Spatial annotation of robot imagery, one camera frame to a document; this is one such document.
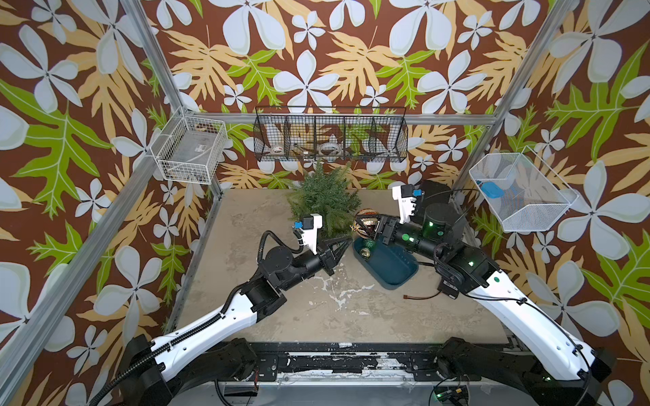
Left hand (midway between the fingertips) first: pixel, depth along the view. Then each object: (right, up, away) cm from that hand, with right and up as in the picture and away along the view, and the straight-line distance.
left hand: (352, 238), depth 61 cm
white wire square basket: (-55, +29, +27) cm, 68 cm away
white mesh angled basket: (+59, +12, +17) cm, 62 cm away
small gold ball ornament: (+9, -8, +34) cm, 36 cm away
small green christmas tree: (-6, +13, +13) cm, 20 cm away
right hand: (+2, +5, +1) cm, 5 cm away
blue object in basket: (+51, +14, +25) cm, 59 cm away
